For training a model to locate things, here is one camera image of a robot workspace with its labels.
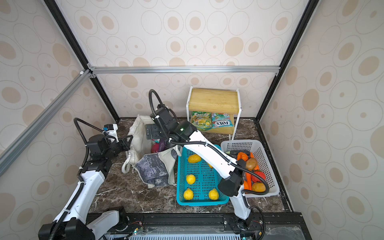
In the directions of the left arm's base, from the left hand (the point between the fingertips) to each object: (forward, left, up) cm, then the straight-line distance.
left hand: (134, 134), depth 77 cm
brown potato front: (-20, -65, -20) cm, 71 cm away
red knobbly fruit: (-16, -64, -19) cm, 69 cm away
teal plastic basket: (-15, -33, -25) cm, 44 cm away
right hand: (-1, -12, +6) cm, 14 cm away
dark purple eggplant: (+1, -12, -13) cm, 18 cm away
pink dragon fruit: (+4, -6, -19) cm, 20 cm away
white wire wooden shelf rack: (+20, -43, +5) cm, 47 cm away
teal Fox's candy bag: (+18, -47, -9) cm, 51 cm away
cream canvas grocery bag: (-15, -11, -9) cm, 21 cm away
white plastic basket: (+6, -69, -21) cm, 73 cm away
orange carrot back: (+1, -68, -25) cm, 72 cm away
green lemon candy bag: (+16, -35, -8) cm, 40 cm away
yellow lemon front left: (-24, -28, -22) cm, 43 cm away
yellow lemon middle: (-15, -29, -22) cm, 39 cm away
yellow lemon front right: (-24, -41, -21) cm, 52 cm away
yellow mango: (-3, -30, -22) cm, 37 cm away
